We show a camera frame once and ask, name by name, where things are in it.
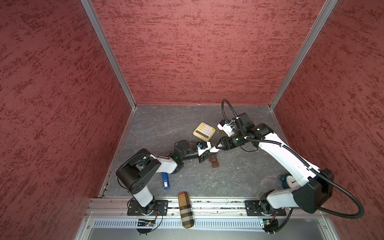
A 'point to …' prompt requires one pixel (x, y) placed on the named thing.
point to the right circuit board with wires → (270, 226)
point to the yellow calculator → (204, 131)
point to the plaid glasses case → (186, 210)
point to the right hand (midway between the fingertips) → (218, 149)
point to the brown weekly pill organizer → (213, 159)
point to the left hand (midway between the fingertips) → (215, 150)
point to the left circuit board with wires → (145, 222)
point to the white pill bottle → (213, 149)
